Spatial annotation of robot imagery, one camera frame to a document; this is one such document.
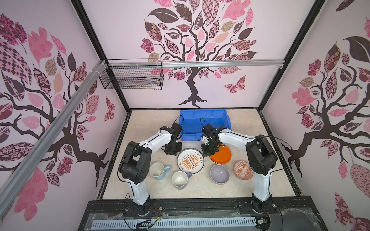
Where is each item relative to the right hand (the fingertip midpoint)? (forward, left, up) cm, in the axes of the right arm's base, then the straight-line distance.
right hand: (204, 153), depth 92 cm
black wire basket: (+43, +46, +32) cm, 71 cm away
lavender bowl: (-14, -8, -1) cm, 16 cm away
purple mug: (-16, +15, -2) cm, 22 cm away
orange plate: (-2, -13, 0) cm, 13 cm away
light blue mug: (-11, +29, +1) cm, 31 cm away
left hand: (-2, +18, +2) cm, 18 cm away
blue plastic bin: (+30, +6, -2) cm, 30 cm away
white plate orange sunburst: (-4, +9, -1) cm, 10 cm away
